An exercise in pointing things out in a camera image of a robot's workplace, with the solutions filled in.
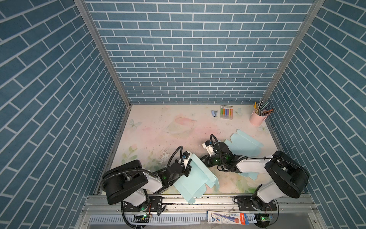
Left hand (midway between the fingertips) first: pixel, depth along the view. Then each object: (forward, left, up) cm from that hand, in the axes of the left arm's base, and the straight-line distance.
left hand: (192, 160), depth 84 cm
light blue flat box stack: (+13, -36, -5) cm, 38 cm away
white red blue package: (-28, -15, -3) cm, 32 cm away
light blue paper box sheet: (-12, -1, -6) cm, 14 cm away
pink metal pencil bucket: (+29, -49, +1) cm, 57 cm away
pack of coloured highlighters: (+41, -30, -3) cm, 51 cm away
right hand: (0, -3, -1) cm, 3 cm away
